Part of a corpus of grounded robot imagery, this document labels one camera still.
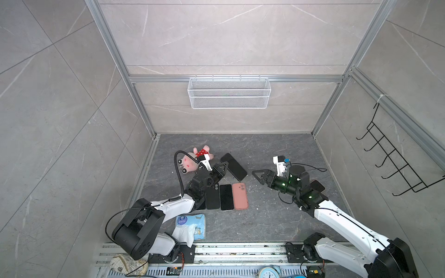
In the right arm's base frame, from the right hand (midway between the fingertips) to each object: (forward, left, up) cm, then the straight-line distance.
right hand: (258, 175), depth 76 cm
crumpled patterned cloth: (-31, +56, -16) cm, 66 cm away
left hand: (+8, +12, 0) cm, 14 cm away
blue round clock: (-34, -3, -16) cm, 38 cm away
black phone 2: (-14, +24, +4) cm, 28 cm away
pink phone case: (-1, +7, -21) cm, 22 cm away
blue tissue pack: (-14, +27, -15) cm, 34 cm away
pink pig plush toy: (+15, +36, -13) cm, 41 cm away
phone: (-1, +15, -21) cm, 26 cm away
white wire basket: (+50, +12, +10) cm, 53 cm away
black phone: (+4, +8, -5) cm, 10 cm away
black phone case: (-1, +22, -20) cm, 30 cm away
